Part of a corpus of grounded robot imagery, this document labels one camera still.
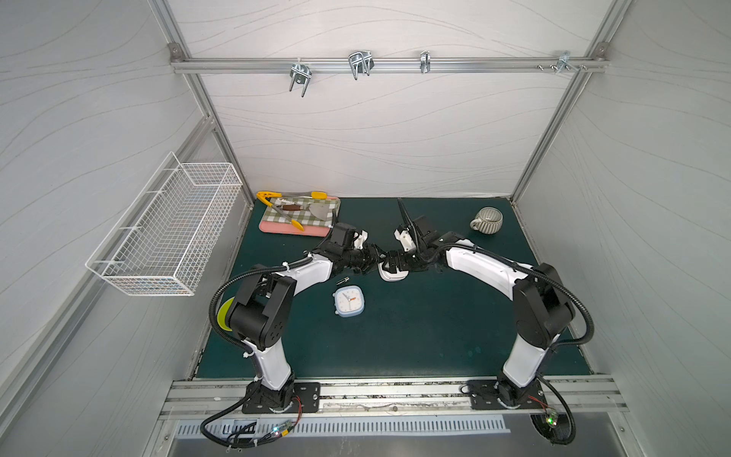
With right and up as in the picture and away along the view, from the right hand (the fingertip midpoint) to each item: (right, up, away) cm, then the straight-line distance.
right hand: (393, 263), depth 89 cm
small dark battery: (-17, -6, +6) cm, 19 cm away
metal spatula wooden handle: (-29, +19, +26) cm, 43 cm away
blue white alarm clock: (-14, -12, -1) cm, 19 cm away
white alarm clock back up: (-1, -4, -3) cm, 5 cm away
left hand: (-1, +1, -1) cm, 2 cm away
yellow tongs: (-52, +24, +29) cm, 65 cm away
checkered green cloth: (-34, +16, +26) cm, 46 cm away
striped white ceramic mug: (+37, +14, +16) cm, 42 cm away
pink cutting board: (-41, +11, +22) cm, 48 cm away
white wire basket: (-58, +8, -21) cm, 62 cm away
